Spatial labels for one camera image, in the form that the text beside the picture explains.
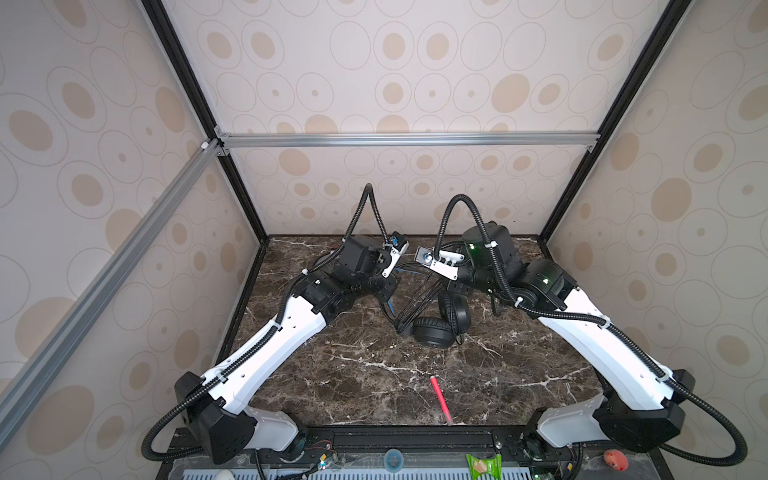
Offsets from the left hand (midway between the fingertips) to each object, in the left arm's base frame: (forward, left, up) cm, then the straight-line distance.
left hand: (403, 270), depth 70 cm
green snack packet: (-37, -20, -27) cm, 50 cm away
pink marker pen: (-21, -11, -30) cm, 39 cm away
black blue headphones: (-13, -6, 0) cm, 14 cm away
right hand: (+1, -10, +4) cm, 11 cm away
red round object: (-35, -50, -27) cm, 67 cm away
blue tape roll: (-35, +2, -30) cm, 46 cm away
